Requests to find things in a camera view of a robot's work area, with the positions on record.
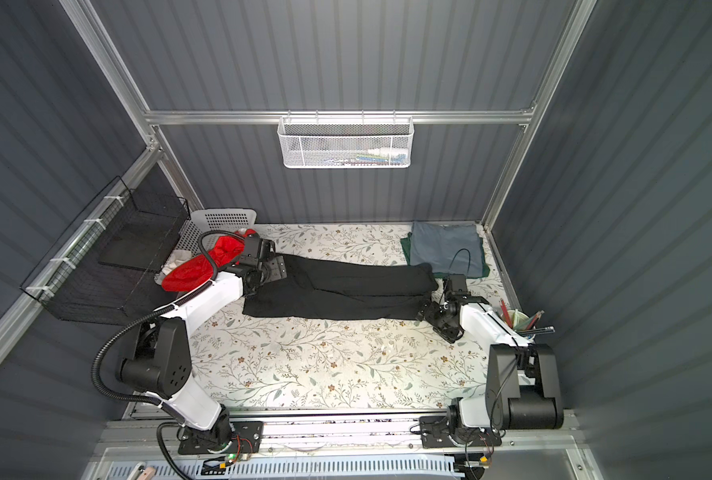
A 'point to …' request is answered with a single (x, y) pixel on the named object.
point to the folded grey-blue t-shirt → (449, 249)
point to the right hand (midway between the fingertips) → (432, 324)
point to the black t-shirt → (327, 288)
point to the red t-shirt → (225, 253)
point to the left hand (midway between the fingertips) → (271, 269)
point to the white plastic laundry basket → (197, 236)
